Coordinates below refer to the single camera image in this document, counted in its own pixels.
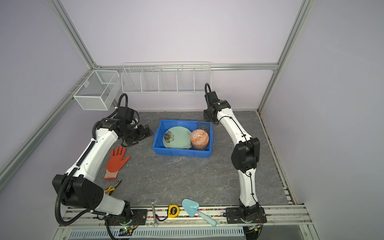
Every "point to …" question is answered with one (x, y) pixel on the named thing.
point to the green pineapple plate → (177, 137)
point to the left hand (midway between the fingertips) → (147, 138)
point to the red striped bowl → (198, 148)
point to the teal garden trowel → (192, 207)
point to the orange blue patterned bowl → (199, 139)
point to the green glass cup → (204, 125)
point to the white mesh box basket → (99, 90)
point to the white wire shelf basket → (166, 77)
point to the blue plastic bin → (161, 125)
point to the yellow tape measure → (173, 211)
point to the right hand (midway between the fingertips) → (210, 117)
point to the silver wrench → (155, 224)
